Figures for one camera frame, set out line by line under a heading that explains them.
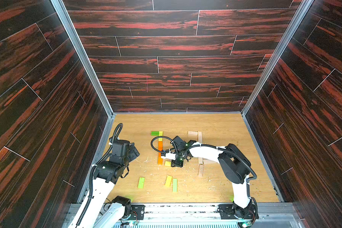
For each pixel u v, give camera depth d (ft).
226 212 2.41
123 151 1.80
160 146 3.24
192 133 3.46
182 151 2.29
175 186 2.70
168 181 2.75
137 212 2.42
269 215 2.40
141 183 2.71
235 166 1.67
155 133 3.55
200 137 3.36
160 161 2.98
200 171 2.89
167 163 2.96
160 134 3.46
